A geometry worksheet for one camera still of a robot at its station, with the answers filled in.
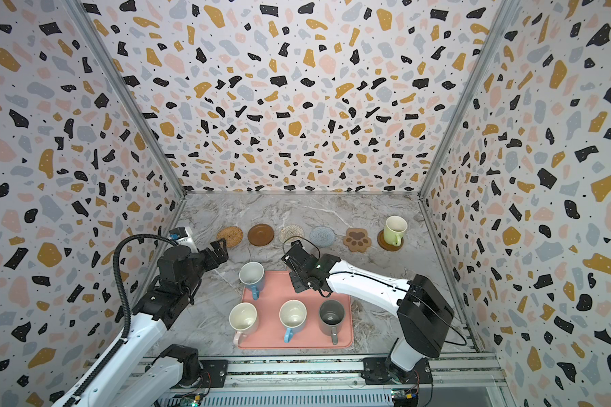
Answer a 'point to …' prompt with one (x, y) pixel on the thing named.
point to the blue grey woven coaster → (322, 236)
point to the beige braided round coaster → (290, 231)
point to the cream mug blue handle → (293, 316)
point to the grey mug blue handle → (252, 275)
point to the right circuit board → (405, 398)
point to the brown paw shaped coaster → (357, 240)
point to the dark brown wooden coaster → (260, 235)
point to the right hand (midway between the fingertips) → (299, 273)
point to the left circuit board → (191, 400)
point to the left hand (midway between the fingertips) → (215, 240)
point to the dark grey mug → (331, 318)
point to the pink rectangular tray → (270, 332)
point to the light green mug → (394, 230)
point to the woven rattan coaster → (232, 235)
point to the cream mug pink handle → (243, 319)
